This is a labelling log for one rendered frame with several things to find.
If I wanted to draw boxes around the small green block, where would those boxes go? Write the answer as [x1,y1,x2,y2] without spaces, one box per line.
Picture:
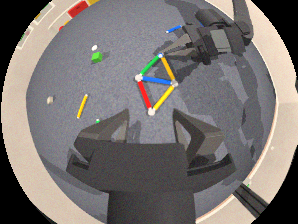
[92,52,103,63]

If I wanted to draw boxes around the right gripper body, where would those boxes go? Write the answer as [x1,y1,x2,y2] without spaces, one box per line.
[182,21,211,65]

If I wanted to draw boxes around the red rod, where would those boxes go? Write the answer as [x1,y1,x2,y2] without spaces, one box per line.
[138,80,152,110]

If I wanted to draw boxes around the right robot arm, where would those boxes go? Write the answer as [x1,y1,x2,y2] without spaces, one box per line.
[195,0,254,57]

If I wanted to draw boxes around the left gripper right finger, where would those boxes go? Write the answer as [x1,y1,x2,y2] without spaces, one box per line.
[172,108,225,164]

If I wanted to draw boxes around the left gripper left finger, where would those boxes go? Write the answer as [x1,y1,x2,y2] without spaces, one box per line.
[77,109,130,143]

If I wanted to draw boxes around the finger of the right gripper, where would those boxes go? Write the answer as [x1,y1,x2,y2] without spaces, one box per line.
[162,47,198,58]
[158,33,192,54]

